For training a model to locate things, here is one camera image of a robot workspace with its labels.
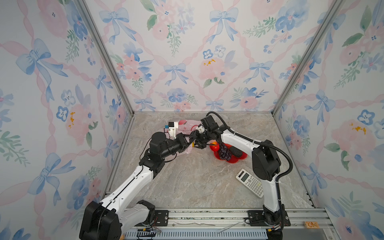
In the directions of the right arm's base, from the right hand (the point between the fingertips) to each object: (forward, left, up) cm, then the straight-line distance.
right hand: (186, 142), depth 88 cm
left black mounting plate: (-37, +11, -12) cm, 40 cm away
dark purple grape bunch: (-2, -23, -9) cm, 25 cm away
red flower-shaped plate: (-3, -18, -9) cm, 21 cm away
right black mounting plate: (-36, -36, -12) cm, 52 cm away
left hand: (-8, -6, +17) cm, 20 cm away
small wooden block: (-39, -61, -13) cm, 73 cm away
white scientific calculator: (-19, -37, -12) cm, 43 cm away
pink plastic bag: (+11, 0, 0) cm, 11 cm away
